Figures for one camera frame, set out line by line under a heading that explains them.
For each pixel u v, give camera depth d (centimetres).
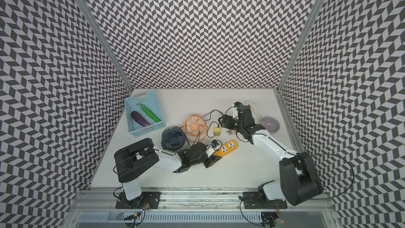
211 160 77
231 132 93
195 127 89
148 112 106
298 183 41
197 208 72
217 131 96
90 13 83
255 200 73
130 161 47
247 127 65
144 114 106
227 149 86
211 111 105
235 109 70
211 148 75
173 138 84
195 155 68
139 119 102
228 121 75
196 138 94
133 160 48
